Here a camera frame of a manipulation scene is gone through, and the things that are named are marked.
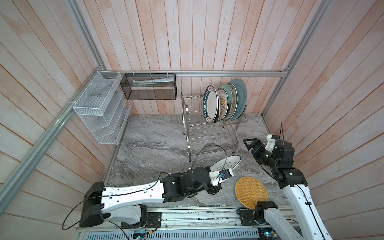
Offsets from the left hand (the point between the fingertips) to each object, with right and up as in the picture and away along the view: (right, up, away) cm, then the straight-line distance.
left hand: (223, 176), depth 63 cm
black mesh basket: (-43, +51, +41) cm, 78 cm away
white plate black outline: (+5, +4, +10) cm, 12 cm away
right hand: (+15, +13, +11) cm, 22 cm away
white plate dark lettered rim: (-3, +34, +17) cm, 38 cm away
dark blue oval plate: (-1, +26, +8) cm, 27 cm away
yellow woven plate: (+20, -14, +19) cm, 31 cm away
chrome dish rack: (-5, +14, +43) cm, 45 cm away
